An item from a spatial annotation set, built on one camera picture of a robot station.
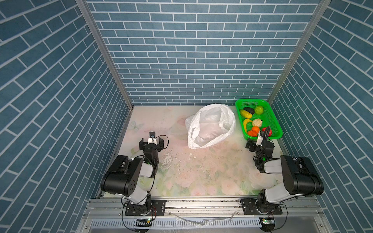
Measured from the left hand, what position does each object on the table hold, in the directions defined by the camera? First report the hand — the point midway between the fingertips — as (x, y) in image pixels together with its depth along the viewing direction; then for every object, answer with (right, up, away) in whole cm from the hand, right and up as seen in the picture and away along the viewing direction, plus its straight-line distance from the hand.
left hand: (151, 137), depth 91 cm
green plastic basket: (+84, +12, +18) cm, 87 cm away
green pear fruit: (+78, +19, +20) cm, 83 cm away
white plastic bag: (+43, +8, +20) cm, 48 cm away
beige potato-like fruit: (+72, +9, +11) cm, 74 cm away
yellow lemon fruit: (+65, +9, +16) cm, 68 cm away
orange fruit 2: (+67, +1, +7) cm, 68 cm away
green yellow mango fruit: (+67, +15, +19) cm, 72 cm away
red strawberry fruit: (+79, +3, +7) cm, 80 cm away
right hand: (+68, -1, +2) cm, 68 cm away
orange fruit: (+70, +5, +9) cm, 71 cm away
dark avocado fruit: (+71, +19, +21) cm, 76 cm away
